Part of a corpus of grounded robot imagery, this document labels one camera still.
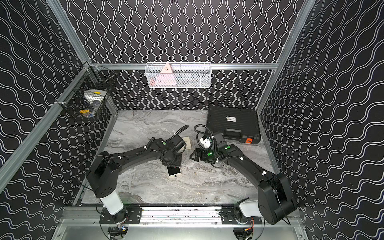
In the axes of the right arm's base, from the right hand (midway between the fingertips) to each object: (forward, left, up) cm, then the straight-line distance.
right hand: (196, 157), depth 83 cm
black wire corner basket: (+23, +58, +25) cm, 67 cm away
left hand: (-1, +10, -4) cm, 11 cm away
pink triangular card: (+40, +19, +25) cm, 51 cm away
